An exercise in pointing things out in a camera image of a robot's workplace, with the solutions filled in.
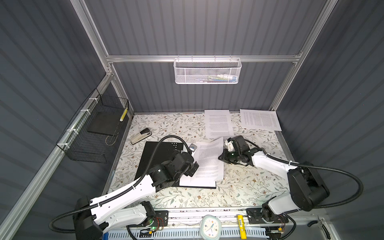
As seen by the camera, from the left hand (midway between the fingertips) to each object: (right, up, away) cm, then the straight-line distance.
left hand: (188, 157), depth 75 cm
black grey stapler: (-33, +10, +29) cm, 45 cm away
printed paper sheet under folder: (+10, -15, +10) cm, 21 cm away
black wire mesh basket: (-48, +10, -3) cm, 49 cm away
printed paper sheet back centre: (+22, +18, +39) cm, 48 cm away
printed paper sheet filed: (+12, -2, +16) cm, 20 cm away
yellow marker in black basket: (-36, +23, +8) cm, 43 cm away
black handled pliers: (+65, -31, -3) cm, 72 cm away
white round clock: (+11, -32, -6) cm, 34 cm away
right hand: (+18, -3, +13) cm, 23 cm away
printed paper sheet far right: (+60, +21, +40) cm, 75 cm away
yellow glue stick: (+26, -33, -6) cm, 42 cm away
